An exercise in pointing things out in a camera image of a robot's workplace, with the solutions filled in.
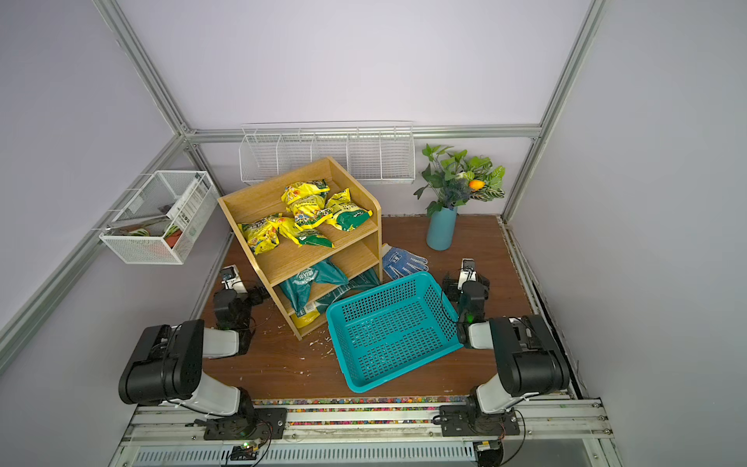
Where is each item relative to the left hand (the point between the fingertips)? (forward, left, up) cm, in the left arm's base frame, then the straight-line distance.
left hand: (249, 278), depth 91 cm
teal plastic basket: (-17, -44, -9) cm, 48 cm away
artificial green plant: (+12, -64, +26) cm, 70 cm away
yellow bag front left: (-5, -14, +26) cm, 30 cm away
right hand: (-2, -69, -1) cm, 69 cm away
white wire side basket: (+11, +7, +27) cm, 30 cm away
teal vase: (+16, -65, +1) cm, 67 cm away
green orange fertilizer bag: (-3, -37, -2) cm, 37 cm away
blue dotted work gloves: (+8, -49, -9) cm, 51 cm away
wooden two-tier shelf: (+2, -34, +8) cm, 35 cm away
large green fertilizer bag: (-13, -20, +13) cm, 27 cm away
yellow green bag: (-1, -34, +27) cm, 43 cm away
